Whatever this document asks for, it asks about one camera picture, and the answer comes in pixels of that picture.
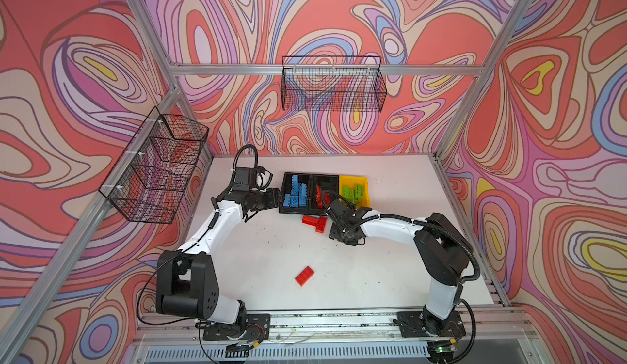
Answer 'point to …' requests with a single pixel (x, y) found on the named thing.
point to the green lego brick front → (359, 190)
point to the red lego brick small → (321, 225)
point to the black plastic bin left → (303, 179)
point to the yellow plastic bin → (351, 181)
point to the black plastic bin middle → (328, 183)
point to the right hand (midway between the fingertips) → (340, 241)
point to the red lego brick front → (304, 276)
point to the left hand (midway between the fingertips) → (282, 198)
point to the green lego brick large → (348, 193)
